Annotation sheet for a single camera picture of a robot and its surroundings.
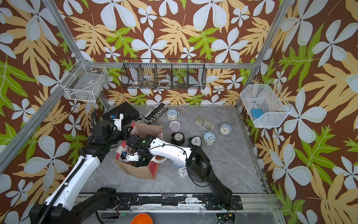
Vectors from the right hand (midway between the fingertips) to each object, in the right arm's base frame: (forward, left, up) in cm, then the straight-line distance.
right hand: (139, 164), depth 79 cm
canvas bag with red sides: (+17, 0, +11) cm, 20 cm away
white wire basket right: (+29, -75, +18) cm, 82 cm away
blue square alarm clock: (+3, -23, -6) cm, 23 cm away
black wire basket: (+56, -13, +23) cm, 62 cm away
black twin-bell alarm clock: (+20, -22, -6) cm, 30 cm away
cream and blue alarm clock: (+42, -17, -5) cm, 46 cm away
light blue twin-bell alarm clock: (+20, -44, -5) cm, 49 cm away
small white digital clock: (-2, -25, -7) cm, 26 cm away
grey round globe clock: (+26, -56, -2) cm, 62 cm away
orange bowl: (-25, -5, -4) cm, 26 cm away
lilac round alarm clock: (+32, -19, -7) cm, 38 cm away
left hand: (+17, +4, +15) cm, 23 cm away
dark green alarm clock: (+18, -34, -4) cm, 39 cm away
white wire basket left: (+42, +36, +27) cm, 62 cm away
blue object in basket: (+24, -69, +18) cm, 75 cm away
